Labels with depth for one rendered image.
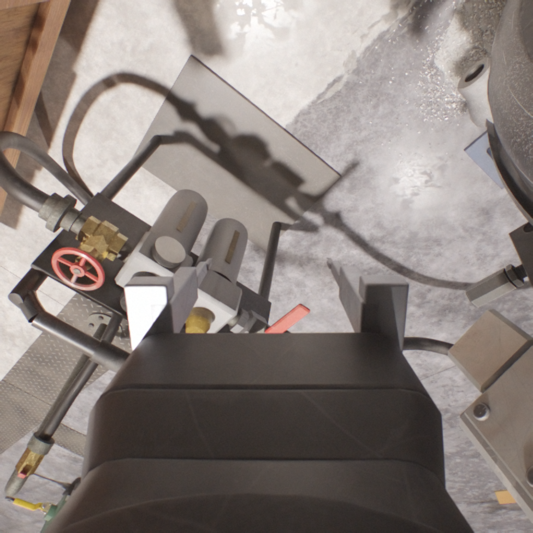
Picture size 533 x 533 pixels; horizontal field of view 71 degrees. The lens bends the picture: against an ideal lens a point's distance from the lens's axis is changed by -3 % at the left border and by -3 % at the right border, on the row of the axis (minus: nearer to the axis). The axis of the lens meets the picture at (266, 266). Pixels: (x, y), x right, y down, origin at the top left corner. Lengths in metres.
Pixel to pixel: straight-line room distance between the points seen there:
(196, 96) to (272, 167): 0.23
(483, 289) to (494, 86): 0.18
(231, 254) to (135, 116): 0.46
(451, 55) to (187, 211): 0.58
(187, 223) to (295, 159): 0.37
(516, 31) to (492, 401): 0.29
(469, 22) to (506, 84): 0.55
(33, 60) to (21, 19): 0.09
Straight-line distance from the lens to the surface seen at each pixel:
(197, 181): 1.00
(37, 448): 1.15
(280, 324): 0.55
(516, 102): 0.32
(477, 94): 0.42
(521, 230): 0.42
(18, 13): 0.85
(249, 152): 0.93
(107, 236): 0.59
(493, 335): 0.25
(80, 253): 0.54
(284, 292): 1.18
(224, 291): 0.60
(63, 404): 1.13
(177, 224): 0.64
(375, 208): 1.00
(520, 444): 0.21
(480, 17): 0.90
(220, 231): 0.71
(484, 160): 0.99
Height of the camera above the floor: 0.85
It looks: 50 degrees down
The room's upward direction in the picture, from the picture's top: 169 degrees counter-clockwise
